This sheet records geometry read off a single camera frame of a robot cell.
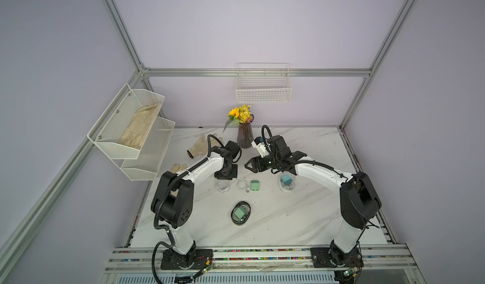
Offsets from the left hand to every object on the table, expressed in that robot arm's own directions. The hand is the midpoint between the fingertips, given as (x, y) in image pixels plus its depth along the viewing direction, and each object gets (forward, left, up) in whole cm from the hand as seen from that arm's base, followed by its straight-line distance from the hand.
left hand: (228, 178), depth 90 cm
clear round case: (-3, -29, -5) cm, 29 cm away
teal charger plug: (+1, -29, -3) cm, 29 cm away
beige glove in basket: (+15, +37, +24) cm, 47 cm away
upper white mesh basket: (+10, +43, +25) cm, 51 cm away
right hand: (+3, -12, +7) cm, 14 cm away
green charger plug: (-1, -13, -5) cm, 14 cm away
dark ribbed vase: (+27, -8, 0) cm, 28 cm away
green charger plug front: (-15, -6, -4) cm, 17 cm away
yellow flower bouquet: (+26, -5, +18) cm, 32 cm away
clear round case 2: (-1, +3, -5) cm, 5 cm away
